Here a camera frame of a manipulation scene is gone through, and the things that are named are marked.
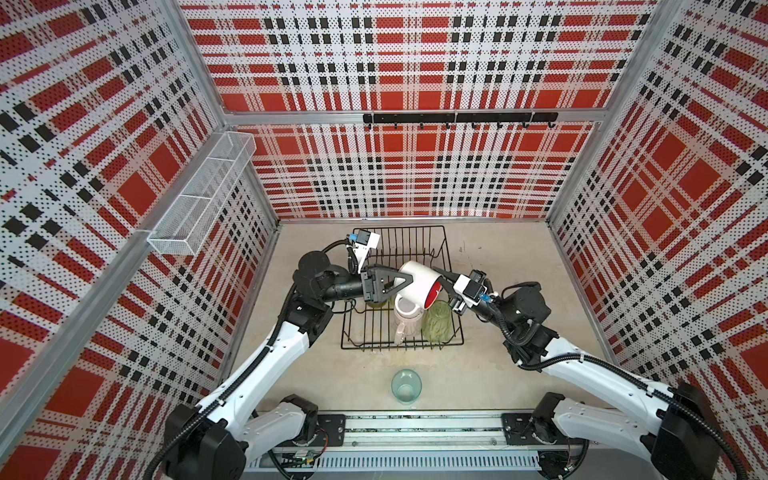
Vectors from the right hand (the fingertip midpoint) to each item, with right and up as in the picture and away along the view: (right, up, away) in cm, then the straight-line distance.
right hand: (433, 269), depth 63 cm
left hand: (-5, -3, -1) cm, 6 cm away
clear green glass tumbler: (+3, -15, +16) cm, 22 cm away
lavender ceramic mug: (-5, -17, +18) cm, 25 cm away
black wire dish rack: (-18, -20, +27) cm, 38 cm away
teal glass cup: (-5, -33, +17) cm, 38 cm away
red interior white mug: (-2, -4, -3) cm, 6 cm away
